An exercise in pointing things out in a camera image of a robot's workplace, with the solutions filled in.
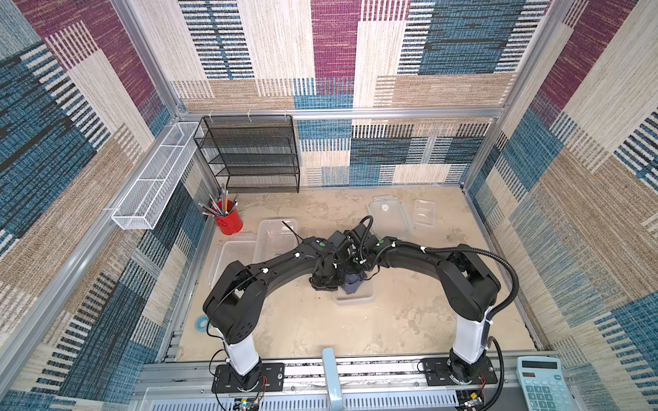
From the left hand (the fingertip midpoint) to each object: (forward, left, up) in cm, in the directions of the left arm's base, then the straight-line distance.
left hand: (341, 289), depth 85 cm
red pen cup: (+29, +43, 0) cm, 52 cm away
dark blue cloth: (+1, -3, +1) cm, 4 cm away
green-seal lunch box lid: (+33, -21, -3) cm, 39 cm away
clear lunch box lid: (+18, +42, -5) cm, 46 cm away
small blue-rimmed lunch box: (+35, -37, -4) cm, 51 cm away
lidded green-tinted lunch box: (-1, -8, -3) cm, 9 cm away
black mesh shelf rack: (+53, +36, +15) cm, 66 cm away
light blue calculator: (-27, -54, -3) cm, 60 cm away
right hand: (+8, -1, -2) cm, 8 cm away
